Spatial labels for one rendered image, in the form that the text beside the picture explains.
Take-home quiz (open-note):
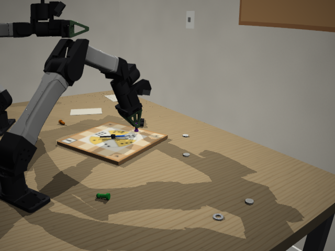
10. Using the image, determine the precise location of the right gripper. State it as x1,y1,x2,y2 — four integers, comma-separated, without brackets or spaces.
115,90,142,128

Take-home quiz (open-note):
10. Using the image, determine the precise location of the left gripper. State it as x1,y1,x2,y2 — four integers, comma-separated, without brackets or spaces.
48,20,89,38

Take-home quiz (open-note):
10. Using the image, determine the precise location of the green game pawn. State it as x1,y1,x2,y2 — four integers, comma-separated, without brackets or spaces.
96,193,110,200

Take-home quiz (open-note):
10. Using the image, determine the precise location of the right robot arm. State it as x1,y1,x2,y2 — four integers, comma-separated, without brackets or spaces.
0,39,152,213

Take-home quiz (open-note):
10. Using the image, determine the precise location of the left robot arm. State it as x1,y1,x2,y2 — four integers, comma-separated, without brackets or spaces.
0,1,66,136

